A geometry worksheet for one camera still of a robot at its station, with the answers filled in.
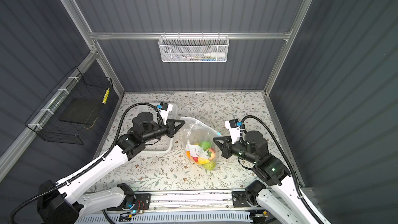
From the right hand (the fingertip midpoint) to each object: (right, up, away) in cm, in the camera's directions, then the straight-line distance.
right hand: (216, 141), depth 65 cm
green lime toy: (-4, -4, +9) cm, 11 cm away
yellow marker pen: (-58, +20, +18) cm, 64 cm away
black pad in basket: (-68, +13, +12) cm, 70 cm away
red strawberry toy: (-9, -12, +13) cm, 20 cm away
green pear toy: (-2, -16, +13) cm, 21 cm away
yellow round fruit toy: (-6, -13, +12) cm, 18 cm away
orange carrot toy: (-13, -10, +14) cm, 21 cm away
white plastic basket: (-29, -8, +26) cm, 39 cm away
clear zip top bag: (-7, -5, +8) cm, 11 cm away
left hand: (-14, +8, +5) cm, 16 cm away
